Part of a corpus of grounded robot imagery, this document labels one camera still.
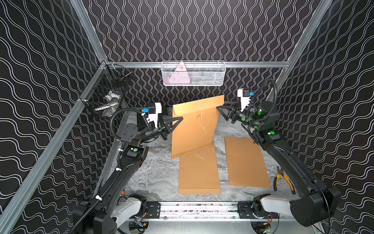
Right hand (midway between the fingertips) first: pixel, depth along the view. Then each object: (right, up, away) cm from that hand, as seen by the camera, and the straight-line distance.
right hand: (220, 103), depth 66 cm
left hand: (-17, -7, -10) cm, 21 cm away
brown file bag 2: (-10, -12, +3) cm, 16 cm away
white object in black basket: (-59, +4, +20) cm, 63 cm away
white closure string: (-6, -31, +27) cm, 41 cm away
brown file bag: (-8, -39, +23) cm, 46 cm away
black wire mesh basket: (-66, +9, +24) cm, 71 cm away
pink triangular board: (-19, +21, +23) cm, 37 cm away
